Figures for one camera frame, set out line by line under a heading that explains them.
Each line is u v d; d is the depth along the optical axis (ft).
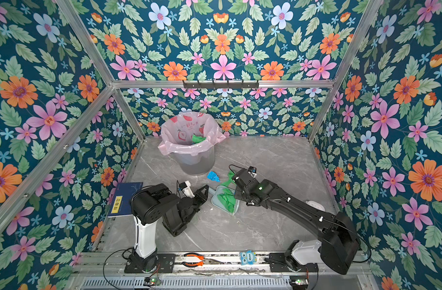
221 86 3.06
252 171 2.41
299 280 2.31
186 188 2.75
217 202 2.99
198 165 3.14
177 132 3.14
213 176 3.22
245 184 1.96
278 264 2.33
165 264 2.41
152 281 2.30
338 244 1.30
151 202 1.75
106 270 2.36
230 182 3.23
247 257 2.42
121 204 2.93
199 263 2.40
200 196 2.69
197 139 3.14
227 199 2.96
